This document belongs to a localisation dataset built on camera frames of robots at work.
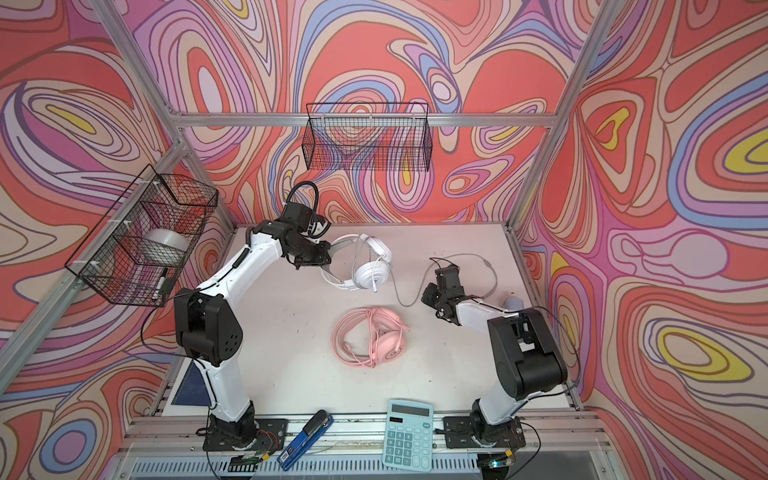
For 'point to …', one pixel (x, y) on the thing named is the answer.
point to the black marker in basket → (160, 283)
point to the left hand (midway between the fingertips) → (333, 256)
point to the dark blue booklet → (193, 390)
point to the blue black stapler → (315, 427)
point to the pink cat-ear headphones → (369, 336)
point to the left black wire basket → (137, 251)
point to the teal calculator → (408, 435)
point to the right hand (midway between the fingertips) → (429, 297)
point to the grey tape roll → (168, 238)
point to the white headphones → (372, 271)
